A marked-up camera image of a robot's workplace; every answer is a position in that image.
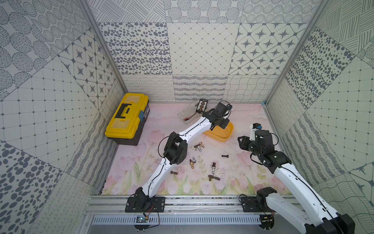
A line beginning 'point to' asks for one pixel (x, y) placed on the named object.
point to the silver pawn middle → (194, 161)
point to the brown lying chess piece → (215, 177)
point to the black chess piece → (225, 156)
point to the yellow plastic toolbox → (127, 122)
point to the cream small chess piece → (222, 174)
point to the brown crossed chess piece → (210, 177)
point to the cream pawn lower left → (178, 168)
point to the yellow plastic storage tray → (220, 134)
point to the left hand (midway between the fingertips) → (226, 118)
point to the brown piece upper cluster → (196, 146)
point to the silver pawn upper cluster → (198, 147)
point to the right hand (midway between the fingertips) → (241, 140)
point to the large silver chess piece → (213, 171)
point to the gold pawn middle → (192, 164)
